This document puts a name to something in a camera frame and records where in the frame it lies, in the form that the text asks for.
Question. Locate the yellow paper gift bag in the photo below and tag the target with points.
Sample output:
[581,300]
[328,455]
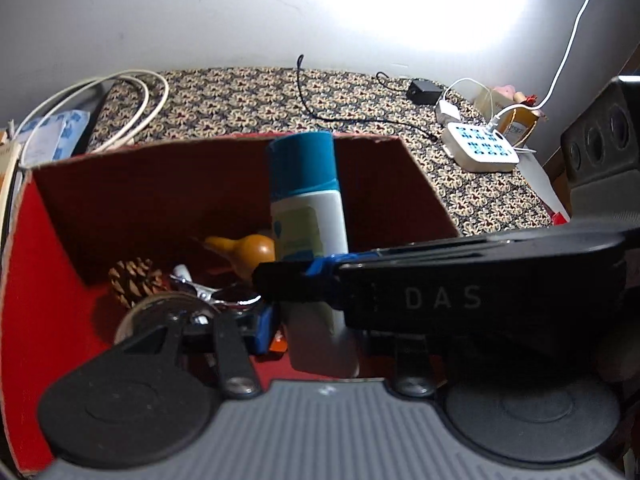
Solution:
[525,120]

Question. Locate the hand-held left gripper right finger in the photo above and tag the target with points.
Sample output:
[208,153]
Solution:
[412,365]

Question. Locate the white bottle with blue cap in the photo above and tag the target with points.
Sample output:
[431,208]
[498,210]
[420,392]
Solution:
[310,210]

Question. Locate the white paper bag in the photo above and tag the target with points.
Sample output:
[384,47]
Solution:
[486,102]

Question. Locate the white charger plug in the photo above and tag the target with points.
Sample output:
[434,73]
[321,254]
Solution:
[447,112]

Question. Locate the orange wooden gourd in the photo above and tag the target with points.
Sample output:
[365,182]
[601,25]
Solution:
[255,252]

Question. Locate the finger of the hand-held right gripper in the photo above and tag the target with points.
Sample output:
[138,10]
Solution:
[280,280]

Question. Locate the brown pine cone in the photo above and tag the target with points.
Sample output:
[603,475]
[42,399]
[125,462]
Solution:
[137,280]

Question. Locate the black power adapter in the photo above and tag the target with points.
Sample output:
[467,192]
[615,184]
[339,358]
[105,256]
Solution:
[424,91]

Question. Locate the red cardboard box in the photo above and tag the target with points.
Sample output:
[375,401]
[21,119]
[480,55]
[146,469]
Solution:
[150,200]

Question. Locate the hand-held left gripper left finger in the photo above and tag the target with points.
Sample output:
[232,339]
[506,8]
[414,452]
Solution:
[263,327]

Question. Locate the brown cardboard tape roll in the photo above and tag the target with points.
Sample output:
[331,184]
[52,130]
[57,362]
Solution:
[150,310]

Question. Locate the shiny metal tool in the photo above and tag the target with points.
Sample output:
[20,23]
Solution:
[235,300]

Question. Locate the white power strip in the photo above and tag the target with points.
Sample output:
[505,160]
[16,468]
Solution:
[480,147]

